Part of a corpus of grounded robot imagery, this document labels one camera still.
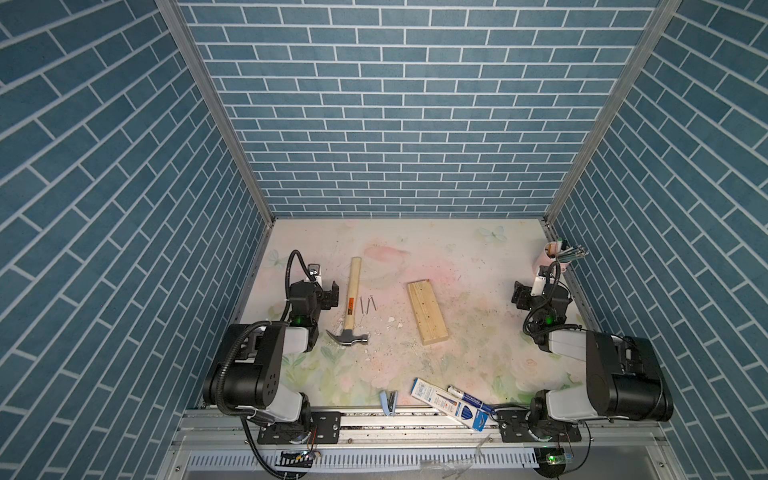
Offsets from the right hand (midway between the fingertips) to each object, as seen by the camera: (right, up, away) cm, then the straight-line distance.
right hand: (532, 284), depth 93 cm
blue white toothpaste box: (-29, -29, -16) cm, 44 cm away
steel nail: (-54, -7, +3) cm, 55 cm away
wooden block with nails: (-33, -8, -2) cm, 34 cm away
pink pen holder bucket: (+6, +8, +4) cm, 11 cm away
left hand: (-66, +1, 0) cm, 66 cm away
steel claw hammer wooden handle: (-56, -15, -4) cm, 58 cm away
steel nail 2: (-52, -8, +3) cm, 53 cm away
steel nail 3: (-50, -6, +4) cm, 51 cm away
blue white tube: (-20, -30, -16) cm, 39 cm away
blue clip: (-45, -28, -16) cm, 56 cm away
